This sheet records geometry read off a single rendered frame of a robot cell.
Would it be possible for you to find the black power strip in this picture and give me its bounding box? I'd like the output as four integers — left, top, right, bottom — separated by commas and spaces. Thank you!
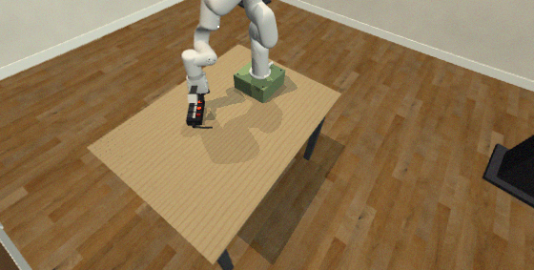
186, 100, 213, 129

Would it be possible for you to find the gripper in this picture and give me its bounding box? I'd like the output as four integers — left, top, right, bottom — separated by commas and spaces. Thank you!
186, 75, 210, 103

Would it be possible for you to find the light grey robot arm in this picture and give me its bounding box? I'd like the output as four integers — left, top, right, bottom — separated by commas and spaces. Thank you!
181, 0, 278, 81

